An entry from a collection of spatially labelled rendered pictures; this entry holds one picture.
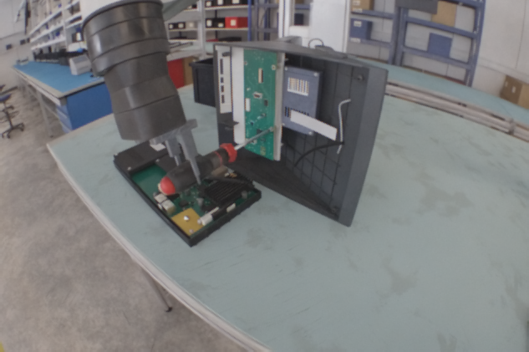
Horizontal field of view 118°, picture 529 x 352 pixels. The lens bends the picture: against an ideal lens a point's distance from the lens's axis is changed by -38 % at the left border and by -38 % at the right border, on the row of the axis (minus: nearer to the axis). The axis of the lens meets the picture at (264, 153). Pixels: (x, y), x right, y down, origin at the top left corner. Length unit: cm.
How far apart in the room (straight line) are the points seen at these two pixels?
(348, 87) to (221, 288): 26
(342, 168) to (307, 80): 12
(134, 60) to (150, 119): 5
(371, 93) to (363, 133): 4
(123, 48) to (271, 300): 27
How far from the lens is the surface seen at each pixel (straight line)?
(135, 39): 22
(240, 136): 42
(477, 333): 35
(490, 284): 40
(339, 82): 30
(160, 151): 47
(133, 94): 21
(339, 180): 34
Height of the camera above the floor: 125
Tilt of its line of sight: 31 degrees down
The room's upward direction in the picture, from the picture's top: 1 degrees clockwise
